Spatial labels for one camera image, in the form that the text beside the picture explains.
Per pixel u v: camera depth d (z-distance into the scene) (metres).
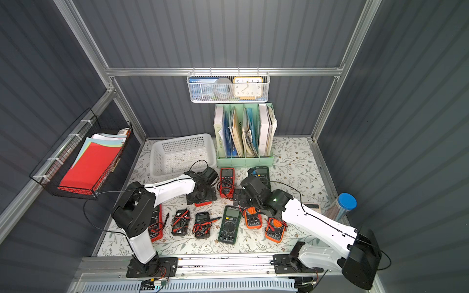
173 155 1.12
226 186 0.92
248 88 0.88
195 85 0.87
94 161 0.74
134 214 0.49
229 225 0.83
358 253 0.40
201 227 0.80
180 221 0.83
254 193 0.57
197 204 0.90
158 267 0.70
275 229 0.79
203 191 0.71
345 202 0.71
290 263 0.65
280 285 0.71
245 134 0.94
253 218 0.83
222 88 0.87
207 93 0.89
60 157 0.64
